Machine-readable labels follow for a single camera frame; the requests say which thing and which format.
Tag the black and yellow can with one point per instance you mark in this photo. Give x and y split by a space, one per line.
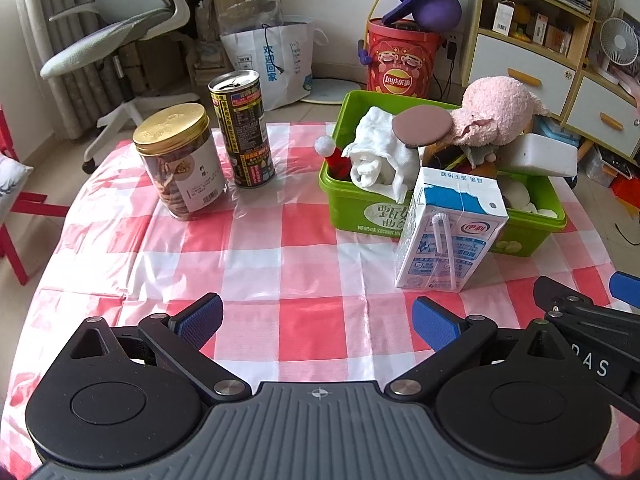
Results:
245 125

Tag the red and white checkered tablecloth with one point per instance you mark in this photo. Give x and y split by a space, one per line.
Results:
300 270

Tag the grey office chair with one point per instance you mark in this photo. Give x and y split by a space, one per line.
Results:
115 30

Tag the white round floor plate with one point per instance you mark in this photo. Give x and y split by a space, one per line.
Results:
327 94

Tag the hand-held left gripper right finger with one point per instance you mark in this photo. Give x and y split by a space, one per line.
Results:
435 325

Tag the pink pig plush toy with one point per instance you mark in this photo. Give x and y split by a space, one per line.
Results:
495 105

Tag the pink cloth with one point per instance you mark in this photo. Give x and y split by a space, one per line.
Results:
629 87

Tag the blue and white milk carton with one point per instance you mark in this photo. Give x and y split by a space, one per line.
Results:
440 250

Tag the beige curtain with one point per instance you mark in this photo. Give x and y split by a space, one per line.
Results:
75 95

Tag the red plastic chair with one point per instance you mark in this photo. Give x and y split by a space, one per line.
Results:
15 255

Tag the white shopping bag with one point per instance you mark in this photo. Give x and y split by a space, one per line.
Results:
280 60

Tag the clear storage box blue lid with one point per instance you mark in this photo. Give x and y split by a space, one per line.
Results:
557 127

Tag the white foam block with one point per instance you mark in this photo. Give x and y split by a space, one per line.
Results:
540 155

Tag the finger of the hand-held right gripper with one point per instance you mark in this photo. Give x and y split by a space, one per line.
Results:
626 287
557 296

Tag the red and white plush toy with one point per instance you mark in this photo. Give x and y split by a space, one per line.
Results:
325 146

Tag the cookie jar with gold lid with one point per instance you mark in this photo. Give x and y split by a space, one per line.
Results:
170 130

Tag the white desk fan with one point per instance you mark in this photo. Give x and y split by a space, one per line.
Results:
617 40

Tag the brown round plush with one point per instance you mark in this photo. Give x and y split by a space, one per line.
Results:
420 125

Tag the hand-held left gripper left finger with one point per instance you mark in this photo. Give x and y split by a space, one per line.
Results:
200 317

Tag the wooden cabinet with white drawers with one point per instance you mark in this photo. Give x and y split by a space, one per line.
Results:
520 72

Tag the red snack bucket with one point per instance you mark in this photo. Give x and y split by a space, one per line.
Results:
400 60

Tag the white cloth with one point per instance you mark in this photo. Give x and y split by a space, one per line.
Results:
380 155

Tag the green plastic box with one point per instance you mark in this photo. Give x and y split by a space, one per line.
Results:
360 210

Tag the small white box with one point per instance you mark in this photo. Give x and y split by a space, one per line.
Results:
505 17

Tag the yellow toy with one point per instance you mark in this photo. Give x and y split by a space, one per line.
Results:
522 22

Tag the white pillow with deer print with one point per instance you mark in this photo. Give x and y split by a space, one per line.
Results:
12 180

